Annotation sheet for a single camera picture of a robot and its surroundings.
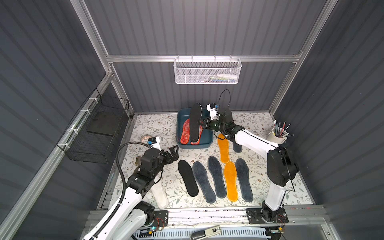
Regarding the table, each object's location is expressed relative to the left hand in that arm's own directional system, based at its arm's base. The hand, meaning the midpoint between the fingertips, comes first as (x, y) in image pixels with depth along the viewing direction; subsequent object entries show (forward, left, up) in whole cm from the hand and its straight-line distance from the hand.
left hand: (173, 149), depth 75 cm
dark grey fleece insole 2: (-6, -24, -20) cm, 32 cm away
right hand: (+18, -14, +3) cm, 23 cm away
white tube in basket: (+45, -32, +14) cm, 56 cm away
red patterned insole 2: (+20, -4, -19) cm, 28 cm away
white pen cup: (+18, -66, -12) cm, 69 cm away
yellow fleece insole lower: (-2, -32, -20) cm, 38 cm away
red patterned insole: (+24, -15, -19) cm, 34 cm away
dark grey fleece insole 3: (-1, -40, -21) cm, 45 cm away
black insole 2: (-3, -6, -21) cm, 22 cm away
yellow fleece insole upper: (+16, -31, -20) cm, 40 cm away
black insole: (+23, -12, +2) cm, 26 cm away
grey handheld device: (-34, -14, -16) cm, 40 cm away
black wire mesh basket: (+6, +39, +7) cm, 40 cm away
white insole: (-16, +8, -21) cm, 28 cm away
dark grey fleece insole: (-4, -14, -21) cm, 26 cm away
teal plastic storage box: (+22, -20, -20) cm, 36 cm away
